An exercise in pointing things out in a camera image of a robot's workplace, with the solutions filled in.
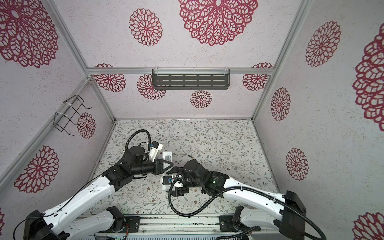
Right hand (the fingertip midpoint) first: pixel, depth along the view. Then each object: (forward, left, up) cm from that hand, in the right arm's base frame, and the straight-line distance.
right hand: (167, 177), depth 68 cm
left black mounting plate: (-16, +18, -20) cm, 32 cm away
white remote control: (+8, +1, +5) cm, 10 cm away
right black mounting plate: (-14, -29, -23) cm, 39 cm away
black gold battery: (+24, -9, -21) cm, 33 cm away
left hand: (+5, -1, -1) cm, 5 cm away
